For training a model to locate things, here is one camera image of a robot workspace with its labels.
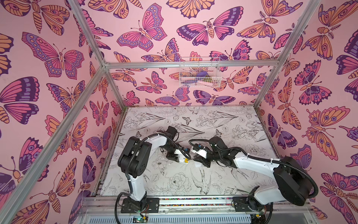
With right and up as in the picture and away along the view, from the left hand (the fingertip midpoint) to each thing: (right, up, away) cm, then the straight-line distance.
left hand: (179, 153), depth 93 cm
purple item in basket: (+16, +54, +2) cm, 56 cm away
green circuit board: (-21, -29, -21) cm, 41 cm away
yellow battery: (+5, -4, -4) cm, 7 cm away
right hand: (+10, +1, -10) cm, 14 cm away
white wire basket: (+7, +58, +3) cm, 59 cm away
